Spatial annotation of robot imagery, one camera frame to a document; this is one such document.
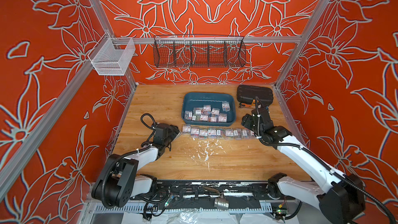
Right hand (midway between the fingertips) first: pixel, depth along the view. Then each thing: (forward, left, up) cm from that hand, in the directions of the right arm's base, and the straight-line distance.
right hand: (246, 118), depth 82 cm
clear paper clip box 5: (-3, +13, -13) cm, 19 cm away
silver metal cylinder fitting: (-38, +15, -12) cm, 43 cm away
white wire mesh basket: (+33, +81, +16) cm, 89 cm away
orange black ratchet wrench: (+19, -3, -13) cm, 24 cm away
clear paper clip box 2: (-2, +28, -14) cm, 32 cm away
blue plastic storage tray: (+14, +20, -12) cm, 27 cm away
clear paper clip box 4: (-3, +18, -13) cm, 22 cm away
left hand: (-1, +40, -12) cm, 42 cm away
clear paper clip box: (0, +34, -13) cm, 36 cm away
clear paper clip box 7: (-3, +3, -13) cm, 13 cm away
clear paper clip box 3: (-3, +23, -13) cm, 27 cm away
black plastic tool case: (+25, -7, -8) cm, 28 cm away
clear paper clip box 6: (-3, +8, -13) cm, 16 cm away
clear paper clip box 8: (-3, -2, -13) cm, 13 cm away
